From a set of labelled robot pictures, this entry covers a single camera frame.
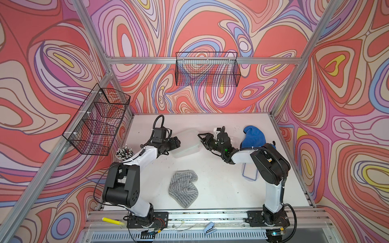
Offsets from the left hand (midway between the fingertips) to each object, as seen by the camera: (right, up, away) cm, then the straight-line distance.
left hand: (177, 143), depth 92 cm
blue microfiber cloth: (+51, +3, +9) cm, 52 cm away
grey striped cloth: (+4, -23, -12) cm, 26 cm away
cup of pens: (-27, -4, -14) cm, 30 cm away
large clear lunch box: (+8, 0, +1) cm, 8 cm away
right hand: (+13, +2, 0) cm, 13 cm away
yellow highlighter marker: (-30, -36, -19) cm, 51 cm away
